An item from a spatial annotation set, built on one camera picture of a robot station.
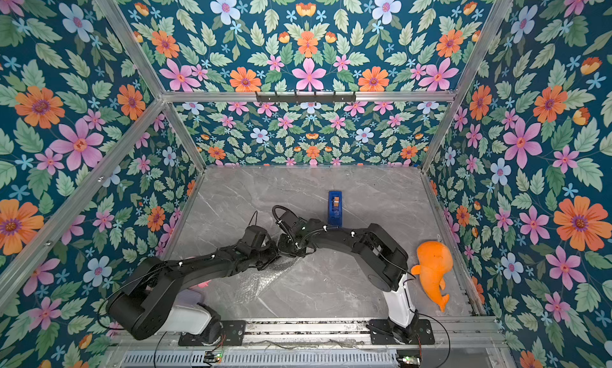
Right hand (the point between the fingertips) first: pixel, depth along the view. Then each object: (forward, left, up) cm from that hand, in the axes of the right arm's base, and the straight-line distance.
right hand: (283, 246), depth 88 cm
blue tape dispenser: (+17, -19, 0) cm, 26 cm away
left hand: (-1, -2, -3) cm, 3 cm away
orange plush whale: (-5, -53, +2) cm, 54 cm away
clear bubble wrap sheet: (-12, +9, -5) cm, 16 cm away
